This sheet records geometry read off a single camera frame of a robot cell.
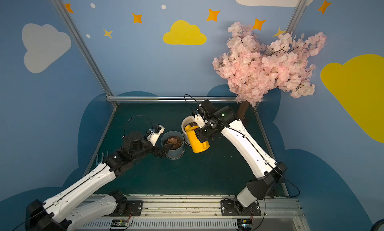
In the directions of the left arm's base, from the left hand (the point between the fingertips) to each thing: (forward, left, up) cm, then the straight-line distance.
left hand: (166, 136), depth 75 cm
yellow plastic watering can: (-5, -16, -1) cm, 16 cm away
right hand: (0, -18, +2) cm, 18 cm away
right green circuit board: (-34, -40, -25) cm, 58 cm away
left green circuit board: (-35, +22, -25) cm, 48 cm away
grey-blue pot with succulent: (-1, -5, -13) cm, 14 cm away
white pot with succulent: (+20, -11, -13) cm, 26 cm away
